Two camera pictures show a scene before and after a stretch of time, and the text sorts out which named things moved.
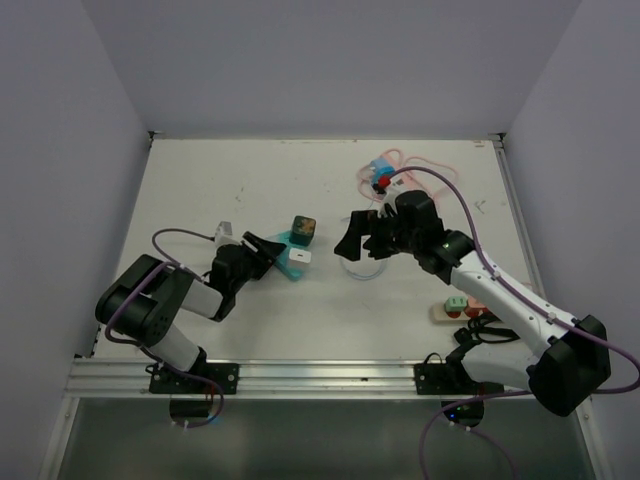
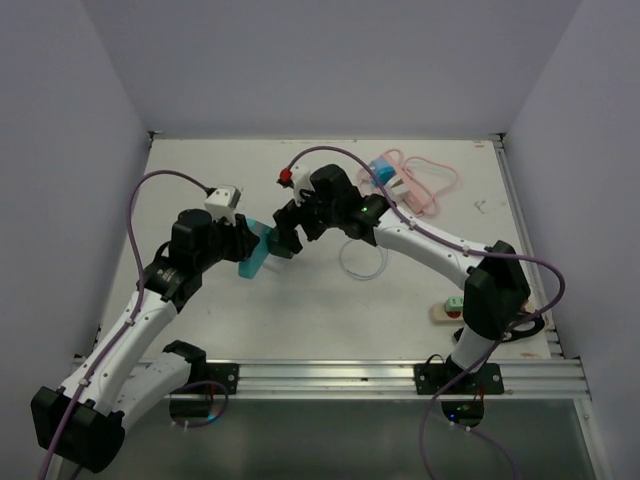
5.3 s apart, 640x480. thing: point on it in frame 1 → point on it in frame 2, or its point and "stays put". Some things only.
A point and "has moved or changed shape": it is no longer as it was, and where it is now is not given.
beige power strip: (438, 313) stays put
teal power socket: (294, 270) has moved or changed shape
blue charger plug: (380, 167) stays put
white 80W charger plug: (300, 255) → (277, 264)
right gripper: (373, 228) → (286, 219)
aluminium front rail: (443, 379) stays put
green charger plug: (456, 303) stays put
